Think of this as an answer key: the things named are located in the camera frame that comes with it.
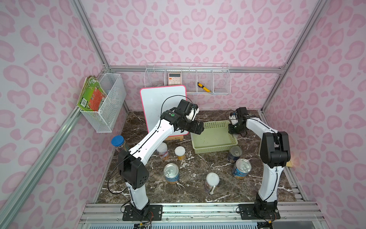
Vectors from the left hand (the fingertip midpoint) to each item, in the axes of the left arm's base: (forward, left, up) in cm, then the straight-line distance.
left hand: (196, 124), depth 81 cm
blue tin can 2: (-20, -25, -12) cm, 34 cm away
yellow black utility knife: (+31, -5, +3) cm, 32 cm away
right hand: (+10, -25, -19) cm, 33 cm away
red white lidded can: (-9, +20, -14) cm, 26 cm away
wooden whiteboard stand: (+4, +11, -20) cm, 23 cm away
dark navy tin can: (-11, -23, -14) cm, 29 cm away
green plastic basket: (+6, -15, -23) cm, 28 cm away
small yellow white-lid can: (-8, +9, -17) cm, 21 cm away
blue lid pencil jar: (-9, +43, -4) cm, 44 cm away
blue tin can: (-22, +13, -13) cm, 29 cm away
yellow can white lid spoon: (-27, -8, -11) cm, 30 cm away
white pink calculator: (+32, +13, +8) cm, 36 cm away
